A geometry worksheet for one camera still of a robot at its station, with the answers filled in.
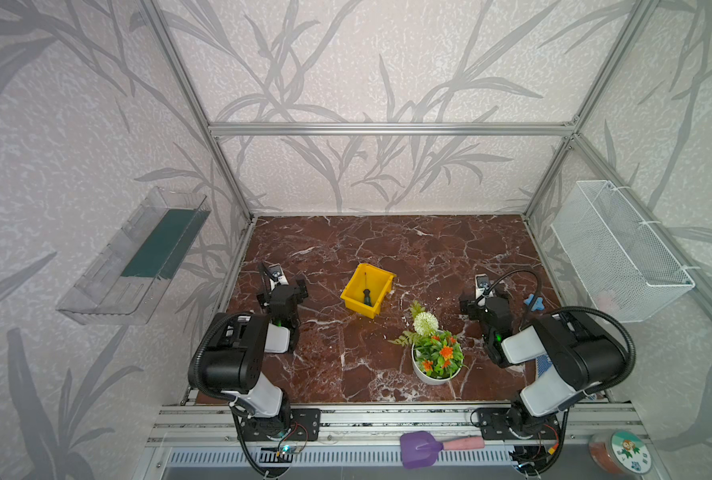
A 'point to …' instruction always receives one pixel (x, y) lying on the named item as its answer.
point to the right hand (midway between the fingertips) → (482, 281)
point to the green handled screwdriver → (366, 293)
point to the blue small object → (538, 305)
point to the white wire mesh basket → (634, 273)
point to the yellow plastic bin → (379, 282)
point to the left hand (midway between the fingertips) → (285, 269)
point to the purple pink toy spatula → (420, 450)
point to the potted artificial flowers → (437, 355)
